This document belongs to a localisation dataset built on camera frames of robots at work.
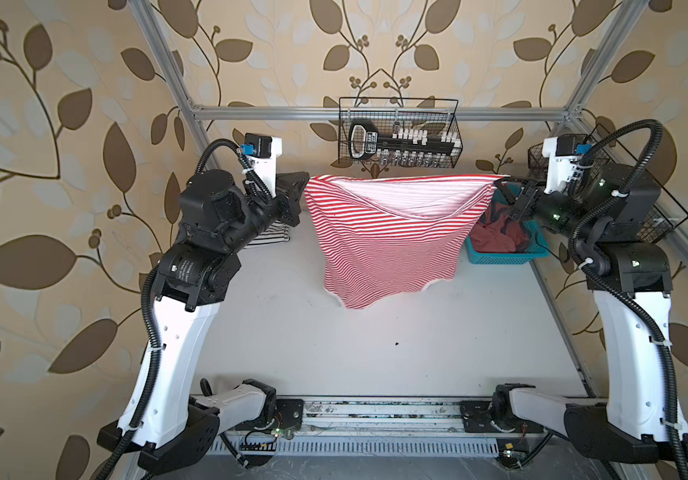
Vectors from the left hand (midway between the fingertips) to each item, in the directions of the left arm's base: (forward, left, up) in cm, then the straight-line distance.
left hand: (307, 172), depth 52 cm
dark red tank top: (+28, -58, -47) cm, 80 cm away
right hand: (+3, -36, -4) cm, 37 cm away
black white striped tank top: (+28, +22, -51) cm, 62 cm away
